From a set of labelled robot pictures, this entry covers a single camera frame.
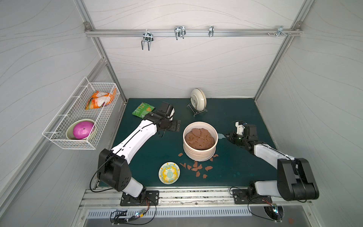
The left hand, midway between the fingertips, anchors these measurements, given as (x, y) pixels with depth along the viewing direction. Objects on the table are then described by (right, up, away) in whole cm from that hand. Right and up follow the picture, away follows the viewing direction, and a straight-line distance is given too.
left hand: (173, 125), depth 83 cm
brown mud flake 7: (+13, -24, +2) cm, 28 cm away
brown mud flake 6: (+4, -19, +5) cm, 20 cm away
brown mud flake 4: (+6, -25, +1) cm, 25 cm away
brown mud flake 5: (+21, -26, +1) cm, 33 cm away
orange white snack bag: (-37, +15, -11) cm, 41 cm away
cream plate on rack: (+17, +17, +16) cm, 29 cm away
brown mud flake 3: (+18, -30, -2) cm, 35 cm away
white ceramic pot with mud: (+16, -9, +1) cm, 18 cm away
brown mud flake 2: (+9, -26, +1) cm, 27 cm away
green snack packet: (-27, +10, +28) cm, 40 cm away
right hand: (+33, -6, +8) cm, 35 cm away
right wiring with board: (+53, -44, -12) cm, 70 cm away
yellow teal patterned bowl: (-2, -28, -2) cm, 28 cm away
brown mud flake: (+14, -29, -2) cm, 32 cm away
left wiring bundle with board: (-26, -45, -14) cm, 53 cm away
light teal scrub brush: (+31, -8, +10) cm, 33 cm away
